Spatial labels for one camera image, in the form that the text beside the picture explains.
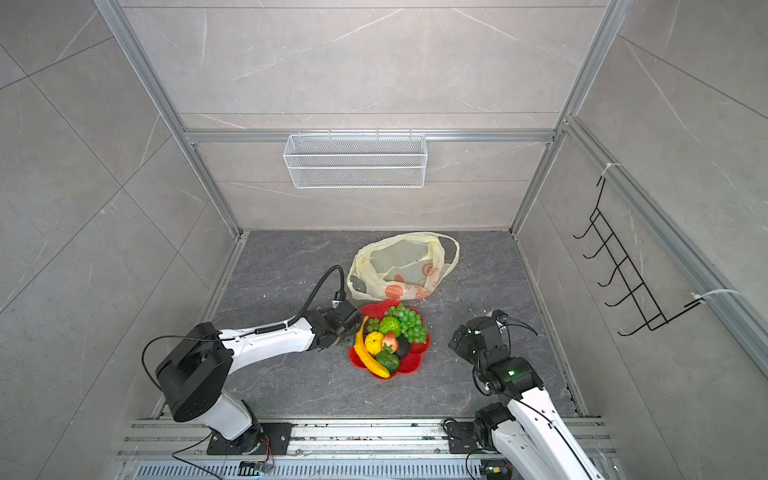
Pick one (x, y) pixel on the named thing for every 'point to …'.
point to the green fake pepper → (388, 358)
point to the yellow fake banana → (359, 348)
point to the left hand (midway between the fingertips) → (346, 325)
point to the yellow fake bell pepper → (374, 342)
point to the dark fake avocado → (404, 347)
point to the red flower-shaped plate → (412, 362)
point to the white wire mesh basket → (355, 160)
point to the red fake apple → (390, 339)
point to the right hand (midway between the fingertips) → (464, 336)
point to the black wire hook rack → (641, 300)
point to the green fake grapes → (411, 323)
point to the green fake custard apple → (390, 324)
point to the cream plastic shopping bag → (405, 266)
